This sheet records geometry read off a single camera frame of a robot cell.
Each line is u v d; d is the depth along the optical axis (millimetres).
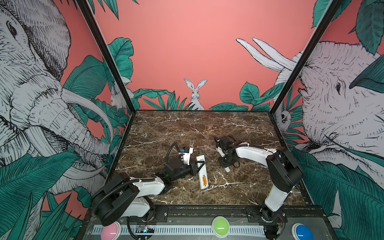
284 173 473
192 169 716
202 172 786
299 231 691
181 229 741
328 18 720
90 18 724
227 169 895
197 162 779
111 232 683
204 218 736
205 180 798
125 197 429
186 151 747
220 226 697
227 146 741
